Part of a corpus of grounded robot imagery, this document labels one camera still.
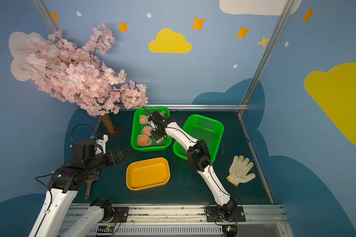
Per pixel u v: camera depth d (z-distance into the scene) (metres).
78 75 0.56
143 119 1.11
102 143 0.62
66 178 0.44
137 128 1.07
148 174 0.88
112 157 0.59
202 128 1.12
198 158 0.61
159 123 0.72
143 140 0.95
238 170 0.90
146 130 1.01
